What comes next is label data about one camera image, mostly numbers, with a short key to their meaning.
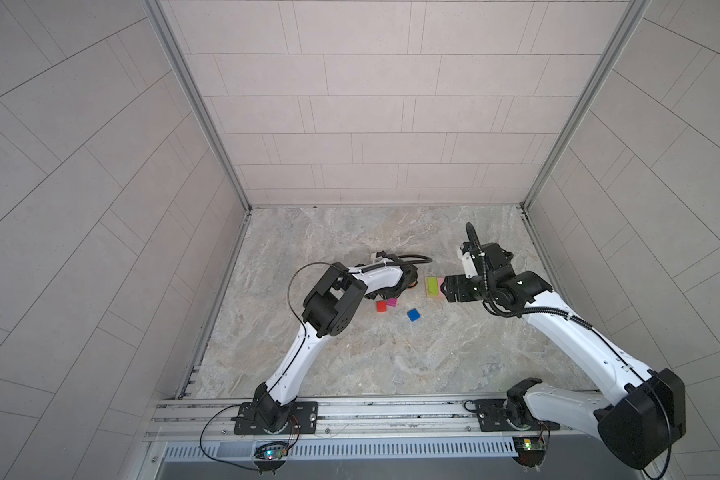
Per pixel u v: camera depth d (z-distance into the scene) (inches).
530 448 26.8
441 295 29.7
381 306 35.4
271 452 25.4
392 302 35.8
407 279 29.9
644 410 14.5
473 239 24.8
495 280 23.1
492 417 27.9
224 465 26.0
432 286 36.6
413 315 34.9
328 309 22.6
